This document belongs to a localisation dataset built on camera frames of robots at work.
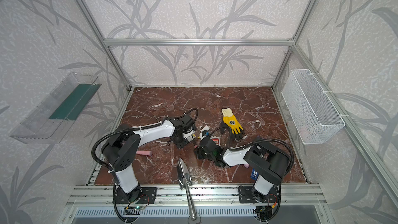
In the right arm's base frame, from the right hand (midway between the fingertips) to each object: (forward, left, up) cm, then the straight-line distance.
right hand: (195, 146), depth 88 cm
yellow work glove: (+17, -22, 0) cm, 28 cm away
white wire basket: (-2, -51, +33) cm, 61 cm away
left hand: (+5, +7, 0) cm, 9 cm away
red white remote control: (+4, -13, -1) cm, 13 cm away
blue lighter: (-16, -31, +2) cm, 35 cm away
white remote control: (+4, 0, +7) cm, 8 cm away
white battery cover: (+13, -6, -2) cm, 15 cm away
